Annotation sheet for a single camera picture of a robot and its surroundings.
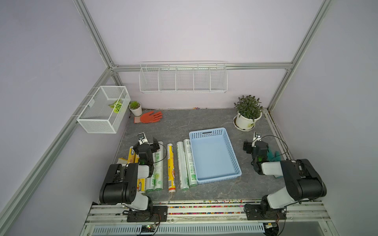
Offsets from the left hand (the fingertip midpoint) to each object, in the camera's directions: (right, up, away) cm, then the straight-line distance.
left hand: (147, 140), depth 92 cm
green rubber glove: (+68, -6, -21) cm, 72 cm away
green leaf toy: (-14, +20, -9) cm, 27 cm away
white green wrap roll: (+28, -14, -7) cm, 32 cm away
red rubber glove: (-8, +14, +25) cm, 30 cm away
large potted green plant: (+66, +19, +5) cm, 69 cm away
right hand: (+68, 0, +3) cm, 68 cm away
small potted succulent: (-16, +23, +20) cm, 35 cm away
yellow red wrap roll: (+16, -19, -7) cm, 26 cm away
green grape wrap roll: (+9, -19, -9) cm, 23 cm away
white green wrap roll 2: (+24, -20, -11) cm, 33 cm away
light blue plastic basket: (+43, -12, +4) cm, 44 cm away
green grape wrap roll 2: (+6, -22, -11) cm, 26 cm away
